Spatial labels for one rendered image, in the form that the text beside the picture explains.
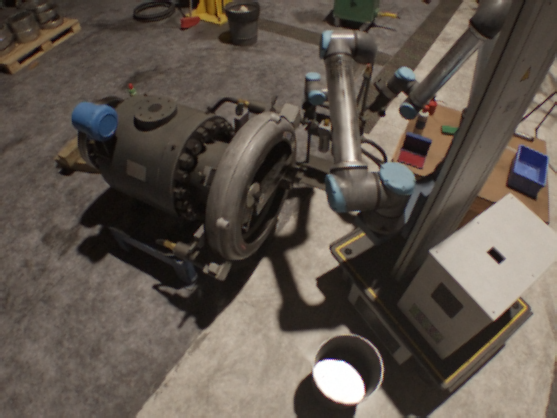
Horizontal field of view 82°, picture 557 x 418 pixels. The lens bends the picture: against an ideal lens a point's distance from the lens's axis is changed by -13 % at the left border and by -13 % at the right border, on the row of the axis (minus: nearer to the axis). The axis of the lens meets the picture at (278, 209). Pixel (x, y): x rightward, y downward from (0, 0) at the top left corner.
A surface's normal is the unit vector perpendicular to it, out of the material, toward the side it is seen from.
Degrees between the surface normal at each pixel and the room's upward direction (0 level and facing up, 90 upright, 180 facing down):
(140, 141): 35
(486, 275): 0
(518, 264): 0
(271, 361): 0
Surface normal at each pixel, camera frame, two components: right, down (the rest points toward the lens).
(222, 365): 0.00, -0.62
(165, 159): -0.29, 0.01
